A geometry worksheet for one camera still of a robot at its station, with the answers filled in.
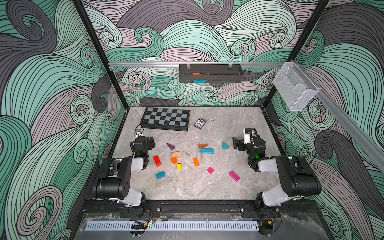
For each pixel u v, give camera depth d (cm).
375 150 50
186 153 95
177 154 92
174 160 89
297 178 51
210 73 92
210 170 86
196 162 90
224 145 97
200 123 108
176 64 94
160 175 87
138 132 80
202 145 96
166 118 108
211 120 112
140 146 71
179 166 87
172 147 95
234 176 85
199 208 75
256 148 70
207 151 96
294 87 78
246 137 82
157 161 88
